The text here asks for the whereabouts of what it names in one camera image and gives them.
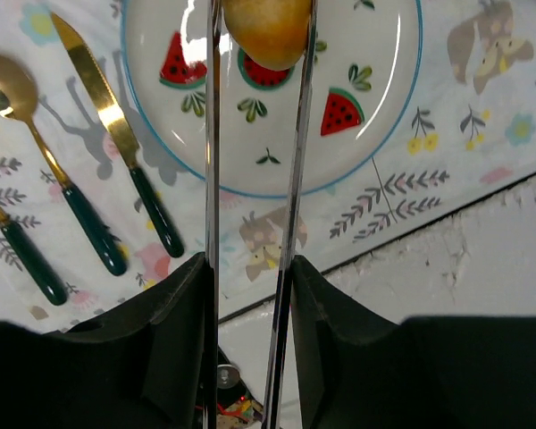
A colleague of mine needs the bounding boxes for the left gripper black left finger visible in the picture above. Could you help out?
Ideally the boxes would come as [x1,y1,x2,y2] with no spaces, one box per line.
[0,254,205,428]

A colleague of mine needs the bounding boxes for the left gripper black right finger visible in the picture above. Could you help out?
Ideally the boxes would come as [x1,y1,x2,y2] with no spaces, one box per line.
[291,256,536,428]

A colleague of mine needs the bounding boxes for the silver metal tongs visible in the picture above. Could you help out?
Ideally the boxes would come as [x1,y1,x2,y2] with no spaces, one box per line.
[203,1,318,428]

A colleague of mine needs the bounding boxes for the small striped bread loaf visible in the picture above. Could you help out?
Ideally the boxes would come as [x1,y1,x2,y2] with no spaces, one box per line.
[222,0,313,71]

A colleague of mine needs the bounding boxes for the floral printed placemat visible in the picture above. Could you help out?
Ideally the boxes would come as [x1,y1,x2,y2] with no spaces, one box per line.
[0,1,536,332]

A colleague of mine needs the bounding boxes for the white watermelon pattern plate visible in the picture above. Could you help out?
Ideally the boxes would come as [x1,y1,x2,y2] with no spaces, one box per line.
[121,1,423,198]

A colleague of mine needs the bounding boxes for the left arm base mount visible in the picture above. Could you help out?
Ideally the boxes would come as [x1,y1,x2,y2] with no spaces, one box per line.
[216,349,264,428]

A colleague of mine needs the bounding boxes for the gold knife green handle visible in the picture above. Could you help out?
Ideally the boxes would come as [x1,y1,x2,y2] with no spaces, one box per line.
[50,13,185,258]

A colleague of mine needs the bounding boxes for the gold fork green handle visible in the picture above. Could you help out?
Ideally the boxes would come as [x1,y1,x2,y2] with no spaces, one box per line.
[0,207,67,306]

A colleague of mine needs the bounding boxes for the gold spoon green handle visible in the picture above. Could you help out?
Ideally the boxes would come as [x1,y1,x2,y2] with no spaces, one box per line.
[0,49,129,277]

